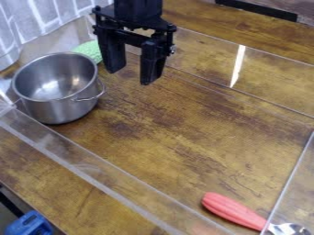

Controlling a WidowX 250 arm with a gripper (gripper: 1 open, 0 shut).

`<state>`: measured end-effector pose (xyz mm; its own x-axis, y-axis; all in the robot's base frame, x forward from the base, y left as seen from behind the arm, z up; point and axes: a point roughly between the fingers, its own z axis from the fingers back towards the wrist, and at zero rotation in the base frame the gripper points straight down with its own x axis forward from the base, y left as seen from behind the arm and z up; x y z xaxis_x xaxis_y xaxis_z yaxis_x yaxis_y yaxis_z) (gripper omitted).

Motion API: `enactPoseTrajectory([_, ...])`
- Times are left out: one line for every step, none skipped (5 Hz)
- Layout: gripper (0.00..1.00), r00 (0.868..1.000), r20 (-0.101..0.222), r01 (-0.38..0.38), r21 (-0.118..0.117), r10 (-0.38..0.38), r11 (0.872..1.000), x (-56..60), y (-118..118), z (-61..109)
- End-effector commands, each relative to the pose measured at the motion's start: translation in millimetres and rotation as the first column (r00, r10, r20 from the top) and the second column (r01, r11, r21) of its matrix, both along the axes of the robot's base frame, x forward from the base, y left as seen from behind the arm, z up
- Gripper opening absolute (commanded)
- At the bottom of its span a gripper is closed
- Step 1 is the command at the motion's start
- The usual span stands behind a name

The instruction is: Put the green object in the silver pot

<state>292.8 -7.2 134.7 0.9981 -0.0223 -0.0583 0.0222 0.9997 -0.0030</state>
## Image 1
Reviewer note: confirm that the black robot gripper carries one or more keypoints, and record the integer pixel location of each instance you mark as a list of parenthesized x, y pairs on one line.
[(135, 14)]

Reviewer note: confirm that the green knitted object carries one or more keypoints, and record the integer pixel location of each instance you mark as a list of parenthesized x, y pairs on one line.
[(89, 49)]

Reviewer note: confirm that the silver steel pot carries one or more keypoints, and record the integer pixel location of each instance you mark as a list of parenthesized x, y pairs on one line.
[(57, 87)]

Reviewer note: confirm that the blue plastic object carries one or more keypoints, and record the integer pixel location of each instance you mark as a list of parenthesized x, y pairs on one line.
[(29, 224)]

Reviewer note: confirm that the white patterned curtain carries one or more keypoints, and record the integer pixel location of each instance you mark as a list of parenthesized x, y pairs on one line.
[(27, 19)]

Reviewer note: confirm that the red handled metal spoon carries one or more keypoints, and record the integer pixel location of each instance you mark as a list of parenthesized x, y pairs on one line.
[(240, 215)]

